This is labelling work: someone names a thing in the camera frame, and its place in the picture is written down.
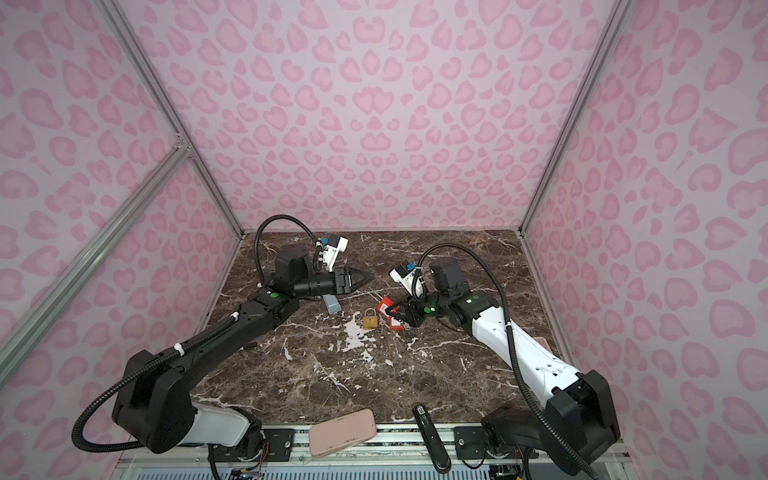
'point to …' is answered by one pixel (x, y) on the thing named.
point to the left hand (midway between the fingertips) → (372, 274)
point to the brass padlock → (370, 319)
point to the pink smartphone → (330, 436)
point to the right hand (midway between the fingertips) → (393, 306)
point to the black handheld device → (432, 439)
